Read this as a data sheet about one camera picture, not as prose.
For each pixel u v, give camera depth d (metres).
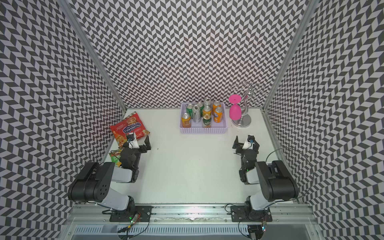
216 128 1.12
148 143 0.86
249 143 0.75
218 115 1.04
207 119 0.99
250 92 0.89
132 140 0.75
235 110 0.92
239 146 0.80
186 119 1.01
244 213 0.74
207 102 1.05
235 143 0.84
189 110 1.07
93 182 0.45
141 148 0.81
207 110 1.05
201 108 1.04
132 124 1.04
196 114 1.02
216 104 1.08
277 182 0.45
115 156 0.89
